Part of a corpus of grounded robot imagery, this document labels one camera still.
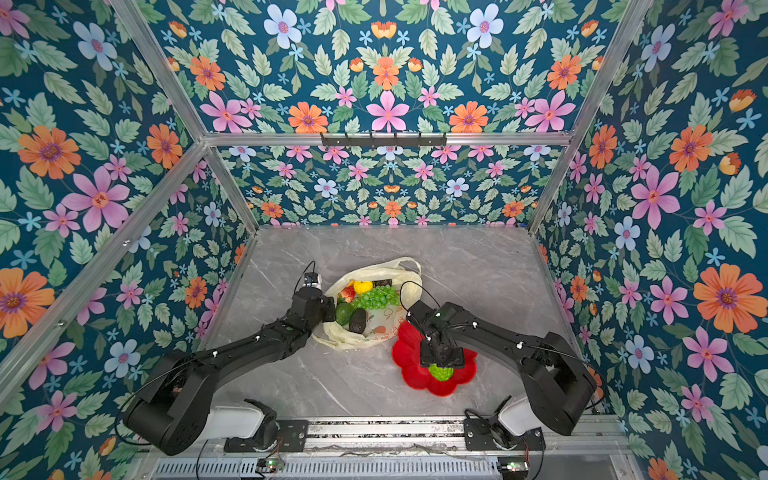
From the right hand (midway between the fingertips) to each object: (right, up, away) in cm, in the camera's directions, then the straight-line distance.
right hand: (438, 360), depth 82 cm
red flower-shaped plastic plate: (-9, 0, +7) cm, 11 cm away
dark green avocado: (-28, +12, +9) cm, 32 cm away
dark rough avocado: (-24, +9, +9) cm, 27 cm away
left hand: (-31, +17, +9) cm, 37 cm away
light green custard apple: (0, -2, -4) cm, 4 cm away
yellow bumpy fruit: (-24, +19, +14) cm, 33 cm away
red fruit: (-28, +17, +15) cm, 36 cm away
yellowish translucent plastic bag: (-9, +23, +12) cm, 28 cm away
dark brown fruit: (-18, +20, +16) cm, 31 cm away
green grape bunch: (-18, +16, +12) cm, 26 cm away
